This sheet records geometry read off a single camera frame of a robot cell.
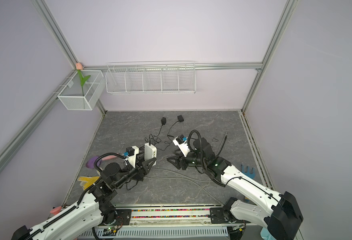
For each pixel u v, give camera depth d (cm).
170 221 74
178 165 63
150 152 71
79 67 90
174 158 64
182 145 62
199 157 59
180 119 115
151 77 99
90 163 92
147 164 69
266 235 68
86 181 83
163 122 111
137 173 68
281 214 39
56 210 66
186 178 86
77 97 77
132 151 63
